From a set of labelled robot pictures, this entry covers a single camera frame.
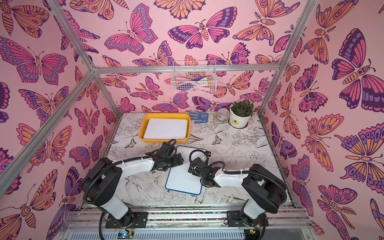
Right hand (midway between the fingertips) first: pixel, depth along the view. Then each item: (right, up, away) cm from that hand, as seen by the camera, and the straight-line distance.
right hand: (194, 166), depth 90 cm
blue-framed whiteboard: (-9, -5, -6) cm, 12 cm away
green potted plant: (+33, +36, +10) cm, 50 cm away
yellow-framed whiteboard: (-22, +23, +17) cm, 36 cm away
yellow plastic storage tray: (-37, +27, +17) cm, 49 cm away
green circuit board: (-34, -28, -18) cm, 48 cm away
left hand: (-8, +2, +2) cm, 9 cm away
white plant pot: (+30, +28, +16) cm, 44 cm away
